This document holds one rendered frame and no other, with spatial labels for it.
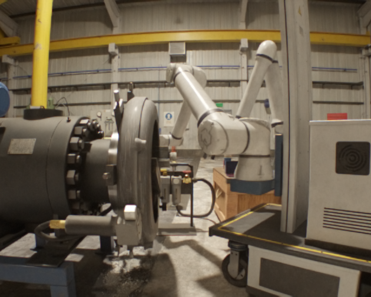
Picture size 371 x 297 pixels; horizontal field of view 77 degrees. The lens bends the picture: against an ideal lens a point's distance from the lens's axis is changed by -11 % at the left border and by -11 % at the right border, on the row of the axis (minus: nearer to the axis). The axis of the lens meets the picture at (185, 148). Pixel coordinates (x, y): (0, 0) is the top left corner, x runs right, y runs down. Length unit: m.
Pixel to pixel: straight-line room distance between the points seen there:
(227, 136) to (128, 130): 0.40
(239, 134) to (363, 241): 0.65
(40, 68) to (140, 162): 4.19
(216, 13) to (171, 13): 2.18
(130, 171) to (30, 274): 0.61
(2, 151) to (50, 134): 0.24
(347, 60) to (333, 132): 13.32
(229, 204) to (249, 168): 0.92
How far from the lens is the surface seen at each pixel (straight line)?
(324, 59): 13.86
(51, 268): 1.19
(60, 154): 1.19
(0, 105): 1.39
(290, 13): 1.40
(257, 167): 1.18
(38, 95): 4.94
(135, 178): 0.99
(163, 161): 1.19
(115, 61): 12.95
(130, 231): 0.97
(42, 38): 5.20
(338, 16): 15.02
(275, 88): 1.85
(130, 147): 1.00
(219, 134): 1.05
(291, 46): 1.33
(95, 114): 8.66
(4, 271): 1.32
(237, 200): 2.07
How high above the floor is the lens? 0.76
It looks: 2 degrees down
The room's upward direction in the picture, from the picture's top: straight up
